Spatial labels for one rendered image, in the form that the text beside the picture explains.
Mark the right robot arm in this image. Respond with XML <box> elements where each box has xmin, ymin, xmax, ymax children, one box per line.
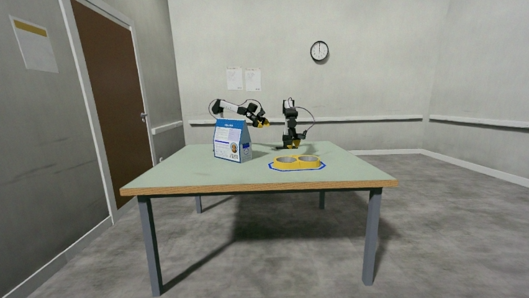
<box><xmin>212</xmin><ymin>99</ymin><xmax>266</xmax><ymax>120</ymax></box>

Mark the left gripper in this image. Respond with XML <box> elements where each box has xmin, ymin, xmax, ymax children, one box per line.
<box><xmin>284</xmin><ymin>128</ymin><xmax>301</xmax><ymax>149</ymax></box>

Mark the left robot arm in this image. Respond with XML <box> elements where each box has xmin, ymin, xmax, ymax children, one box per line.
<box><xmin>276</xmin><ymin>100</ymin><xmax>306</xmax><ymax>150</ymax></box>

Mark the blue and white gable-top carton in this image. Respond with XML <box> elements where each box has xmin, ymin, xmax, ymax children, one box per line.
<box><xmin>213</xmin><ymin>118</ymin><xmax>252</xmax><ymax>163</ymax></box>

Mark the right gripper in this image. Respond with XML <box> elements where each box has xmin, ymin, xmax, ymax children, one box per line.
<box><xmin>251</xmin><ymin>115</ymin><xmax>269</xmax><ymax>128</ymax></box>

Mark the grey steel bowl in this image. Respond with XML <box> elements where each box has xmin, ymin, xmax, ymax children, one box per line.
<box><xmin>298</xmin><ymin>156</ymin><xmax>319</xmax><ymax>161</ymax></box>
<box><xmin>276</xmin><ymin>156</ymin><xmax>297</xmax><ymax>163</ymax></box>

